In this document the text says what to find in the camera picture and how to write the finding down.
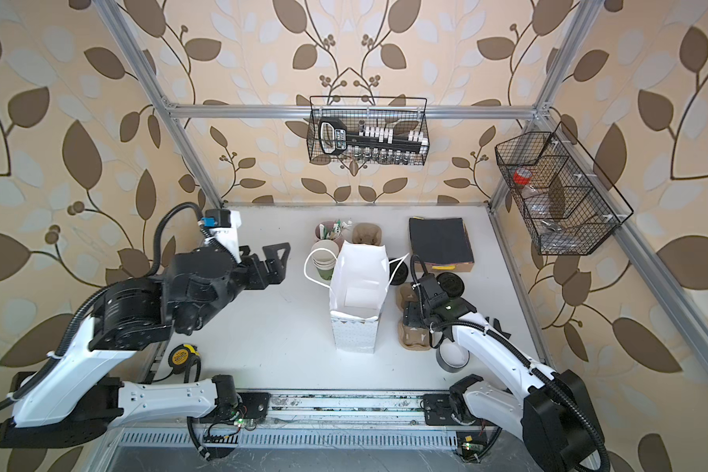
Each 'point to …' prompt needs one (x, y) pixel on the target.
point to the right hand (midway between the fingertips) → (417, 317)
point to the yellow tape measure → (181, 357)
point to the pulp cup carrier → (410, 337)
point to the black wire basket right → (567, 204)
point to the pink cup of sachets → (331, 231)
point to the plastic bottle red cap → (521, 177)
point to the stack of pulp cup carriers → (367, 233)
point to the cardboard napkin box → (446, 267)
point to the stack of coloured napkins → (440, 241)
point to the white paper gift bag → (357, 290)
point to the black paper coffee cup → (450, 282)
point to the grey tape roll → (452, 357)
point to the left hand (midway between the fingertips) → (274, 250)
